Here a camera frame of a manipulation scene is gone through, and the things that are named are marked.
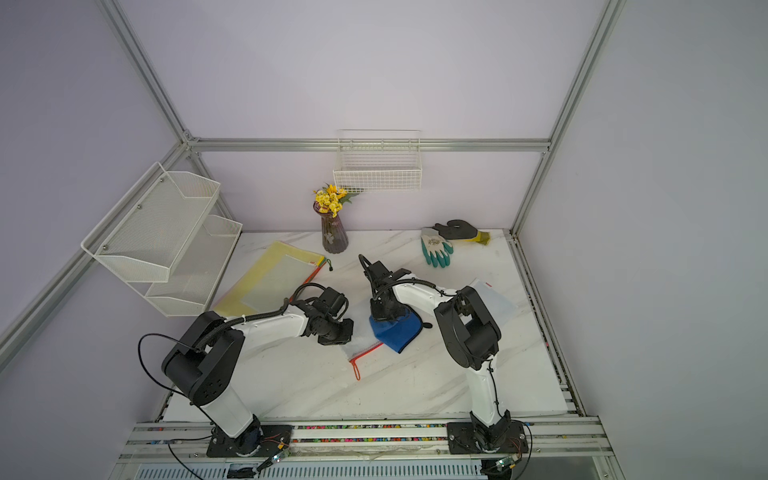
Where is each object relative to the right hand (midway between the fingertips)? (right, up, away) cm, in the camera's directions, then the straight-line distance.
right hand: (385, 319), depth 95 cm
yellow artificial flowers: (-18, +39, 0) cm, 43 cm away
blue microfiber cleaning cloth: (+4, -3, -4) cm, 7 cm away
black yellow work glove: (+30, +32, +26) cm, 51 cm away
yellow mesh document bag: (-40, +13, +12) cm, 43 cm away
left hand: (-11, -6, -4) cm, 14 cm away
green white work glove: (+19, +23, +16) cm, 34 cm away
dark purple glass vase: (-19, +28, +12) cm, 36 cm away
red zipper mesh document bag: (-7, -7, -5) cm, 11 cm away
